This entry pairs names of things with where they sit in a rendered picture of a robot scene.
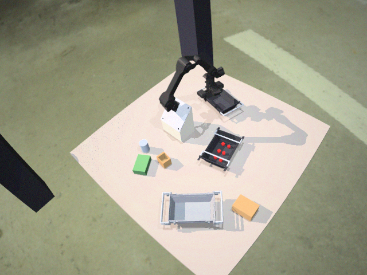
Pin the green rectangular block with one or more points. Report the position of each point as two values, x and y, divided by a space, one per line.
142 164

